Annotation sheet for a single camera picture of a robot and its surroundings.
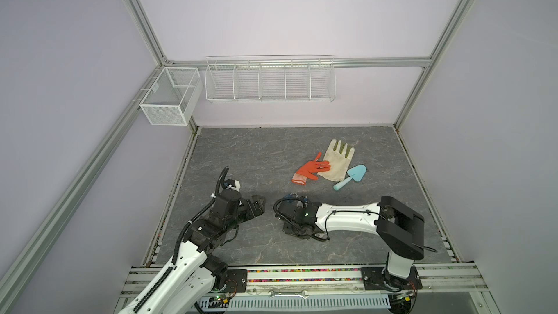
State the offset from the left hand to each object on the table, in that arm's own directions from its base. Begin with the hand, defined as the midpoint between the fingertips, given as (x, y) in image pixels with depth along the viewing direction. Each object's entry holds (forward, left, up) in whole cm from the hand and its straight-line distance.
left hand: (256, 206), depth 77 cm
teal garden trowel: (+19, -45, -14) cm, 51 cm away
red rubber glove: (+21, -21, -11) cm, 32 cm away
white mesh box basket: (+55, +41, +8) cm, 69 cm away
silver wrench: (-26, -13, -12) cm, 32 cm away
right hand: (-6, -11, -13) cm, 18 cm away
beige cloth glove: (+26, -38, -13) cm, 48 cm away
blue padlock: (+9, -14, -13) cm, 21 cm away
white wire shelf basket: (+54, -7, +16) cm, 57 cm away
